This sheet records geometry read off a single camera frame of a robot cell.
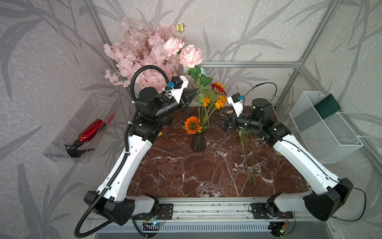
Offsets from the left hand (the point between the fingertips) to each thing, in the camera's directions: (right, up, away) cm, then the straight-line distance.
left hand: (198, 92), depth 56 cm
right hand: (+9, -9, +11) cm, 17 cm away
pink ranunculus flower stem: (+32, -34, +37) cm, 60 cm away
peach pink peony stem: (+28, -20, +42) cm, 55 cm away
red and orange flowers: (-3, -13, +21) cm, 25 cm away
